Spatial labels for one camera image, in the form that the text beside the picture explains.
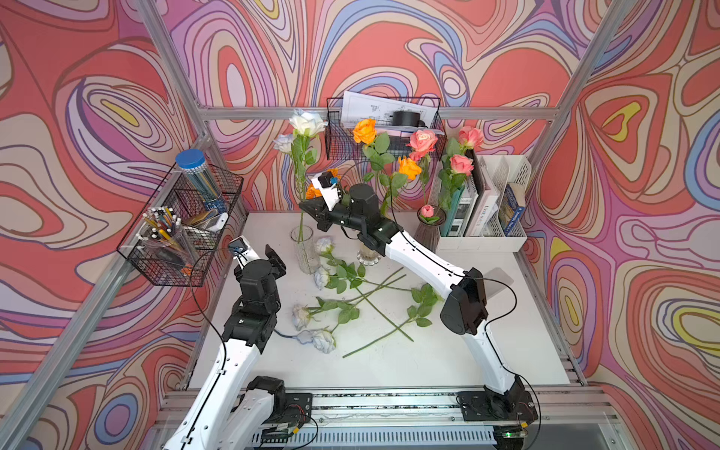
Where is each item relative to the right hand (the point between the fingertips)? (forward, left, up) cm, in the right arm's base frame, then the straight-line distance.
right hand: (302, 209), depth 76 cm
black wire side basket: (-3, +26, -1) cm, 27 cm away
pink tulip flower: (+1, -35, -4) cm, 35 cm away
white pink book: (+9, -57, -10) cm, 58 cm away
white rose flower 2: (-18, -10, -31) cm, 37 cm away
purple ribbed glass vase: (+12, -41, -26) cm, 50 cm away
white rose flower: (-2, -10, -30) cm, 32 cm away
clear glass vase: (+2, +3, -21) cm, 22 cm away
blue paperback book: (+15, -70, -24) cm, 75 cm away
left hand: (-10, +10, -5) cm, 15 cm away
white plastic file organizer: (+28, -69, -10) cm, 75 cm away
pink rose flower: (+13, -45, -1) cm, 47 cm away
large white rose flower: (-27, -4, -28) cm, 39 cm away
